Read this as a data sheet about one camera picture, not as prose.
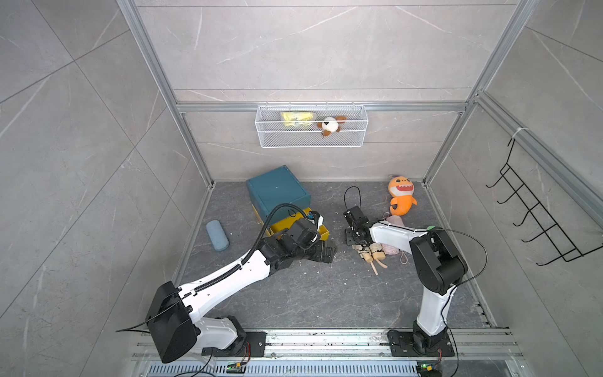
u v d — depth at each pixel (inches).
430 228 38.6
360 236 28.5
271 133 39.8
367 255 35.3
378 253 36.4
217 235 38.5
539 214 26.4
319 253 26.0
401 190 42.2
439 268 19.7
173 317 15.3
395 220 39.6
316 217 25.5
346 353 28.7
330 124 33.8
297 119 32.9
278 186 34.9
